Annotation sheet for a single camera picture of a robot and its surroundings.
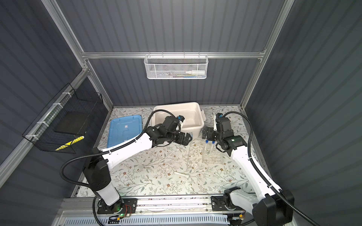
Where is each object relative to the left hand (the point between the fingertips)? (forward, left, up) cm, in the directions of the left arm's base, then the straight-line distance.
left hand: (186, 136), depth 81 cm
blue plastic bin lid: (+20, +46, -17) cm, 53 cm away
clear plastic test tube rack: (-4, -16, -16) cm, 24 cm away
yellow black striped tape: (-8, +57, +10) cm, 58 cm away
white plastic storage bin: (+26, -8, -11) cm, 29 cm away
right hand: (+1, -14, +3) cm, 15 cm away
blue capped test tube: (-3, -11, -2) cm, 12 cm away
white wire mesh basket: (+60, +5, +10) cm, 61 cm away
